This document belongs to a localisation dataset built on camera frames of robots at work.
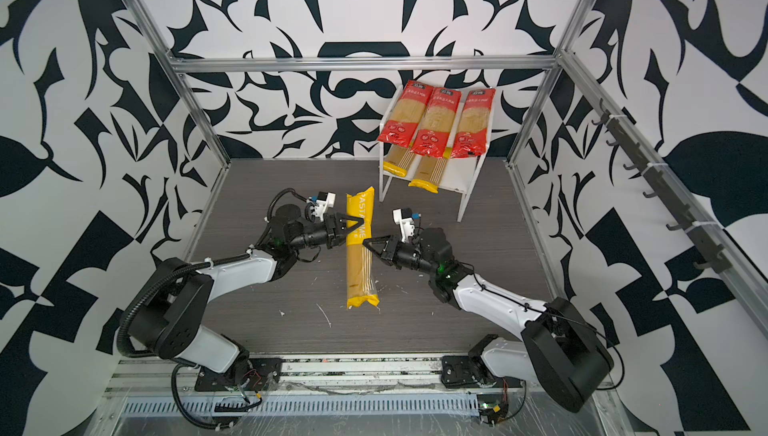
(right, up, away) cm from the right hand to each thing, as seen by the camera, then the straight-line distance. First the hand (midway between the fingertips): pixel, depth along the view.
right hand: (364, 245), depth 73 cm
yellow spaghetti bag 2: (+9, +23, +22) cm, 33 cm away
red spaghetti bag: (+10, +34, +10) cm, 37 cm away
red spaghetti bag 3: (+28, +30, +8) cm, 42 cm away
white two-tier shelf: (+28, +18, +22) cm, 40 cm away
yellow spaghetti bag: (+19, +19, +19) cm, 33 cm away
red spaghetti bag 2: (+17, +28, +5) cm, 33 cm away
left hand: (0, +6, +4) cm, 8 cm away
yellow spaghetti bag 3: (-1, -3, 0) cm, 4 cm away
